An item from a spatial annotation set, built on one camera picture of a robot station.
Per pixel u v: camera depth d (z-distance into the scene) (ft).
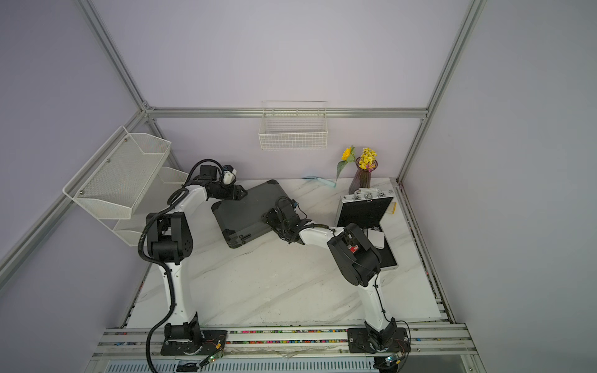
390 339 2.23
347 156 3.14
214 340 2.41
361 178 3.36
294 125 3.47
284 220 2.50
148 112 3.00
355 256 1.76
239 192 3.11
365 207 2.85
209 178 2.75
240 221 3.14
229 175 3.14
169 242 1.92
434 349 2.41
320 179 4.01
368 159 3.13
